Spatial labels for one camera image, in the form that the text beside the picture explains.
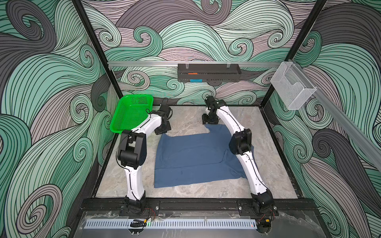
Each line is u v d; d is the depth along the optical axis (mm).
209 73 952
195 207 744
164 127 820
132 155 519
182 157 914
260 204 634
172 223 697
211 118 904
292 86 781
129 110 1180
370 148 506
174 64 951
